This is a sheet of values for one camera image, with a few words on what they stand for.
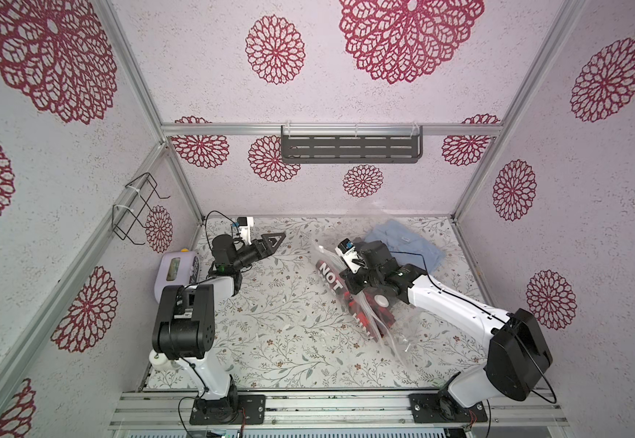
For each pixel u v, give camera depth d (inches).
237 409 27.7
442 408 25.8
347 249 28.7
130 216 29.8
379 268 24.9
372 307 35.3
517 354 17.8
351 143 36.4
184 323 19.4
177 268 36.8
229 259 28.8
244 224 32.1
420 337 34.4
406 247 42.4
